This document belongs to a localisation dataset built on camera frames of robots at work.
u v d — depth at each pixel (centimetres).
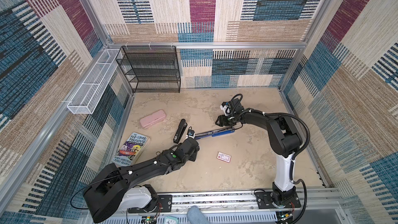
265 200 74
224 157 87
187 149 65
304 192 73
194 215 69
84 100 91
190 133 76
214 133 95
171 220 68
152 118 103
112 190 41
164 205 73
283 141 54
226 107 93
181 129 94
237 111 81
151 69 111
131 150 88
